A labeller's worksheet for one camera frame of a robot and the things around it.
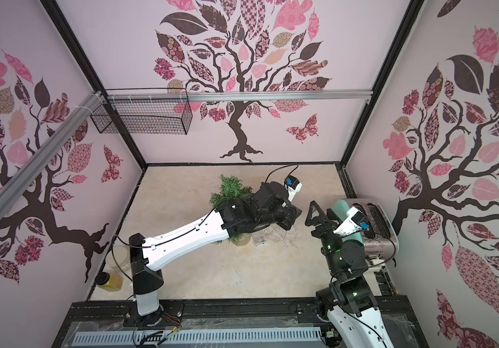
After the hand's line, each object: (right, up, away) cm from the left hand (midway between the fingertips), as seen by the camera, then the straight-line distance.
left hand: (295, 213), depth 68 cm
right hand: (+7, +3, -3) cm, 8 cm away
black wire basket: (-75, +48, +54) cm, 104 cm away
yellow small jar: (-63, -25, +5) cm, 68 cm away
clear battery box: (-11, -13, +20) cm, 26 cm away
